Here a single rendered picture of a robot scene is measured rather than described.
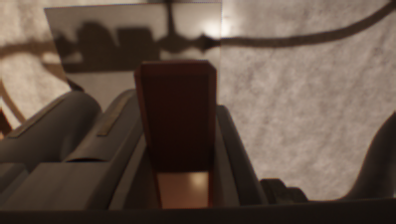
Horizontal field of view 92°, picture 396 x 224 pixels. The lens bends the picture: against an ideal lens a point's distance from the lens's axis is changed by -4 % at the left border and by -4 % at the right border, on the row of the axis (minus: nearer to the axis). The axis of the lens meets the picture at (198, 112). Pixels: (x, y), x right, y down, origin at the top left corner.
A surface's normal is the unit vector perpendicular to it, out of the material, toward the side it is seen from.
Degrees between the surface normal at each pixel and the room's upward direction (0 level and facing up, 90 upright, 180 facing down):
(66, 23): 0
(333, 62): 0
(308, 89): 0
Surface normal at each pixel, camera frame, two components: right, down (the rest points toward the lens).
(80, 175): -0.02, -0.87
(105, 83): 0.03, 0.49
